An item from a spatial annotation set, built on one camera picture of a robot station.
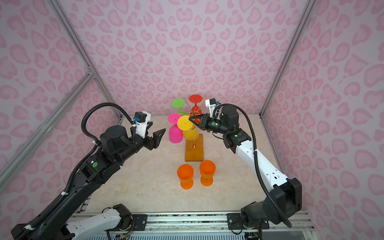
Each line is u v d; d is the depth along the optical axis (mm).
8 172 502
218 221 751
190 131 688
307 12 705
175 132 777
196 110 890
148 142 548
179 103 818
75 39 783
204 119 617
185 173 768
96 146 489
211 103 650
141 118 494
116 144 436
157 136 542
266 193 384
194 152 979
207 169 771
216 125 613
